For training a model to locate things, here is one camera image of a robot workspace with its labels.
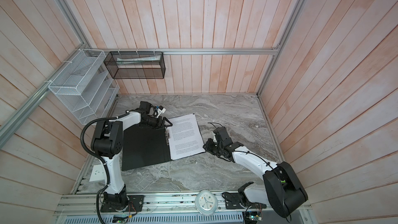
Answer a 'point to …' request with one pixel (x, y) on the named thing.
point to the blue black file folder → (144, 145)
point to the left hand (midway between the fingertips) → (169, 127)
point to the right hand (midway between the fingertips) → (203, 146)
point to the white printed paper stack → (184, 137)
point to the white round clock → (206, 202)
